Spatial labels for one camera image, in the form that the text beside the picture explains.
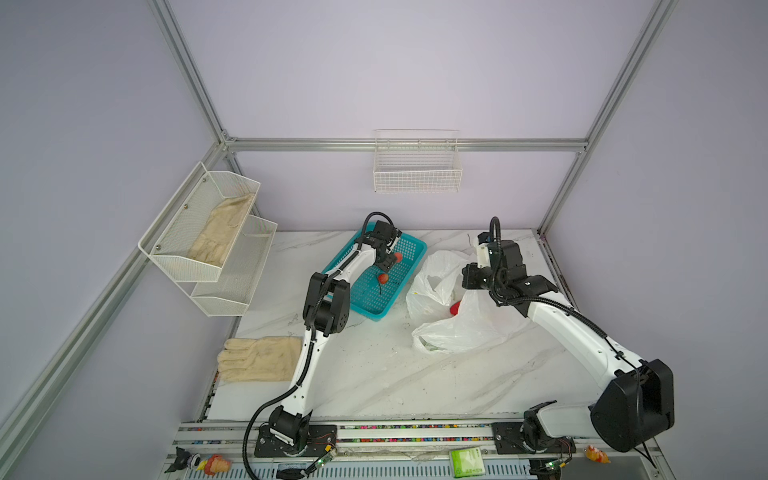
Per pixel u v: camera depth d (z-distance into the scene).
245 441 0.72
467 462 0.69
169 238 0.67
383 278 1.03
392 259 1.01
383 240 0.88
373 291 1.04
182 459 0.69
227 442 0.75
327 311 0.66
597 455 0.70
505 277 0.62
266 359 0.88
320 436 0.73
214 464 0.69
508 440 0.73
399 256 1.08
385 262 1.01
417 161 0.95
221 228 0.81
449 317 0.78
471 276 0.73
